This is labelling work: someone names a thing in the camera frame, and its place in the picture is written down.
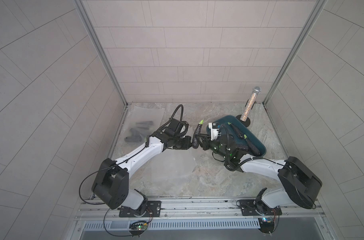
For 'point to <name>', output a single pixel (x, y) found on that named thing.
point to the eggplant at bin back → (236, 130)
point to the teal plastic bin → (241, 142)
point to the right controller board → (267, 225)
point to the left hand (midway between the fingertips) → (194, 144)
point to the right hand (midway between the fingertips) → (196, 136)
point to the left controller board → (137, 228)
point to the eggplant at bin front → (254, 150)
